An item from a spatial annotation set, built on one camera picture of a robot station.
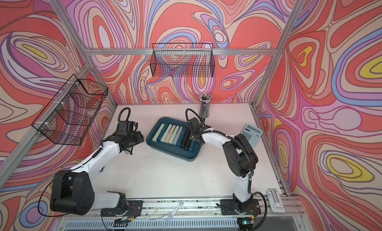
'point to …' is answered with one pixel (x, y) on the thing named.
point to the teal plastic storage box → (172, 151)
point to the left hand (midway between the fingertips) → (142, 137)
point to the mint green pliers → (173, 134)
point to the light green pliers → (159, 130)
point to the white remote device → (275, 200)
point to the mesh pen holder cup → (205, 99)
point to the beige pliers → (167, 139)
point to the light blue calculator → (252, 133)
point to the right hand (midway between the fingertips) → (197, 139)
